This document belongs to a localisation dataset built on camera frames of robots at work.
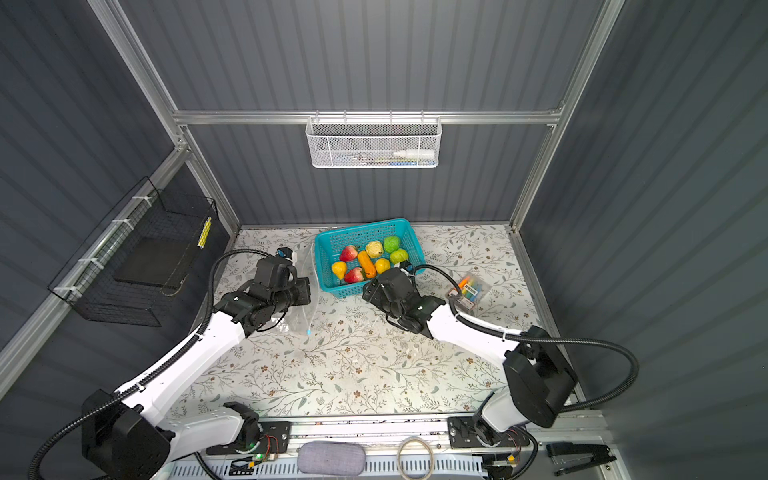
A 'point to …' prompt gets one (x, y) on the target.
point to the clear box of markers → (471, 289)
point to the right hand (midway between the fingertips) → (370, 293)
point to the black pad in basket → (154, 261)
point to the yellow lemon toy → (382, 265)
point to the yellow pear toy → (339, 268)
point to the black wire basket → (88, 282)
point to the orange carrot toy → (367, 264)
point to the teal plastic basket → (328, 248)
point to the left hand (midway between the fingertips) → (307, 284)
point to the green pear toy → (399, 256)
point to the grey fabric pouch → (334, 458)
